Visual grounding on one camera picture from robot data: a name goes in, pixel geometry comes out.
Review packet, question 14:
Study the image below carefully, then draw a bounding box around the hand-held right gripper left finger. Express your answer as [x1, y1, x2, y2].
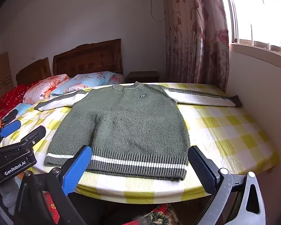
[13, 145, 92, 225]

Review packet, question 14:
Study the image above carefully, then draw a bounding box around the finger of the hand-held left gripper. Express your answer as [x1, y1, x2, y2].
[0, 120, 22, 146]
[19, 126, 47, 147]

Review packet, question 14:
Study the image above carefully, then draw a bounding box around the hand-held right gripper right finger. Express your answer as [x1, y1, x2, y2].
[188, 145, 266, 225]

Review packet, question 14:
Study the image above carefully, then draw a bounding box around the green knit sweater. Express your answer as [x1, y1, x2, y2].
[34, 81, 243, 182]

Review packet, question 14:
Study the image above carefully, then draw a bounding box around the person's left hand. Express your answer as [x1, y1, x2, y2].
[0, 176, 20, 210]

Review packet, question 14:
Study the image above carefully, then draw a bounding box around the black flat object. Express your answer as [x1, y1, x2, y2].
[1, 109, 18, 126]

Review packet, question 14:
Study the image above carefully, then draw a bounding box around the light blue printed cloth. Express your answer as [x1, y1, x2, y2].
[13, 103, 32, 118]

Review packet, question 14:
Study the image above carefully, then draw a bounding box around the red blanket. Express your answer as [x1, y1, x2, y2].
[0, 84, 39, 119]

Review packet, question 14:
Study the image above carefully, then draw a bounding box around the yellow checkered bed sheet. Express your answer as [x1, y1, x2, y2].
[1, 82, 280, 204]

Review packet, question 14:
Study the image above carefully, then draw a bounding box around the orange floral quilt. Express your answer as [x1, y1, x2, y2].
[23, 74, 70, 104]

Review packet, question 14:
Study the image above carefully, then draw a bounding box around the brown cardboard panel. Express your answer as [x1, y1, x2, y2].
[0, 52, 14, 114]

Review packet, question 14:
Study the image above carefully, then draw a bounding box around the red floral cloth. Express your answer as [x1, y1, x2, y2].
[43, 191, 62, 225]
[140, 203, 181, 225]

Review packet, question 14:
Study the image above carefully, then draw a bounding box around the small wooden headboard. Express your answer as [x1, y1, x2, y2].
[16, 57, 52, 85]

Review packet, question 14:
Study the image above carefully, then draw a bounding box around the light blue floral quilt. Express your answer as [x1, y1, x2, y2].
[50, 71, 115, 96]

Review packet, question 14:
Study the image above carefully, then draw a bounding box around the large wooden headboard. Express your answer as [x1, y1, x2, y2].
[53, 39, 124, 79]

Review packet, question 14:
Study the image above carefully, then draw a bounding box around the wooden nightstand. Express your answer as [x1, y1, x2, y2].
[127, 71, 160, 84]

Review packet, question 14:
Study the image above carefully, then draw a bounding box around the floral curtain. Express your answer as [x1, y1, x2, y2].
[161, 0, 230, 92]

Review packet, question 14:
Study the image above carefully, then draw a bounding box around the window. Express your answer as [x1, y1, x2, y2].
[221, 0, 281, 57]

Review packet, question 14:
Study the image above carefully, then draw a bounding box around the thin wall cable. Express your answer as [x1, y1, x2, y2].
[149, 0, 166, 22]

